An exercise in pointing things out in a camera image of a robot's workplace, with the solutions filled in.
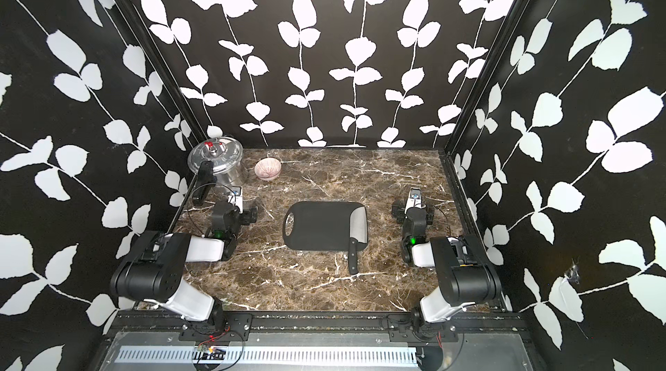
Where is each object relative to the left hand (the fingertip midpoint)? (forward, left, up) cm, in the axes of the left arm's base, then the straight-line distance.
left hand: (240, 196), depth 94 cm
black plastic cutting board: (-9, -29, -8) cm, 32 cm away
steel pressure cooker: (+15, +6, +7) cm, 18 cm away
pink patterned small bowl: (+18, -6, -6) cm, 20 cm away
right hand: (-4, -64, +1) cm, 64 cm away
